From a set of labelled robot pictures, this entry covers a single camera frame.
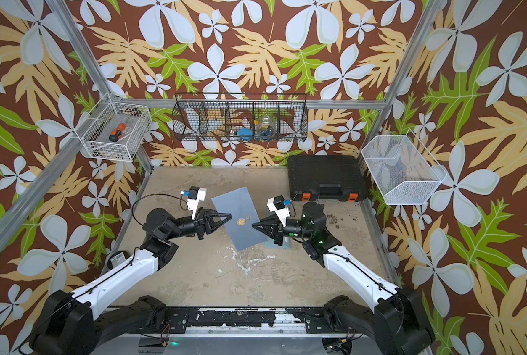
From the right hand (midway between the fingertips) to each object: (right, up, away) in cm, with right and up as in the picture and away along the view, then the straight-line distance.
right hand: (255, 225), depth 70 cm
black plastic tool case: (+34, +17, +38) cm, 54 cm away
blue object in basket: (-5, +36, +24) cm, 43 cm away
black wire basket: (-7, +44, +28) cm, 53 cm away
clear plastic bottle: (+4, +37, +26) cm, 46 cm away
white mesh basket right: (+57, +19, +14) cm, 62 cm away
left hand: (-7, +3, -4) cm, 9 cm away
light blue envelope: (+9, -5, -5) cm, 11 cm away
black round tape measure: (-56, -16, +17) cm, 60 cm away
